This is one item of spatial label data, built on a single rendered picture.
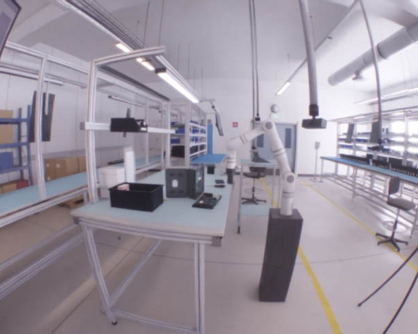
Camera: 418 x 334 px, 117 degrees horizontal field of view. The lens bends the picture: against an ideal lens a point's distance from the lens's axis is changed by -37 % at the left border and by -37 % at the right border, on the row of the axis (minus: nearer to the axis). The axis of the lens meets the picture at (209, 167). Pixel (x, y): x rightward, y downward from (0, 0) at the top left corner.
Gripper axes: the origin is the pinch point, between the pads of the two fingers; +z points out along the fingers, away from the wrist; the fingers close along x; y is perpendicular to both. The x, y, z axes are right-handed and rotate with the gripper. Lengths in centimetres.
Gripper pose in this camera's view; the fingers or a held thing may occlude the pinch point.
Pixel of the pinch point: (233, 190)
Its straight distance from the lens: 158.9
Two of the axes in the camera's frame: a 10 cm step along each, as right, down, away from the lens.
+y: -9.8, -0.4, 1.9
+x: -1.9, 1.4, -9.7
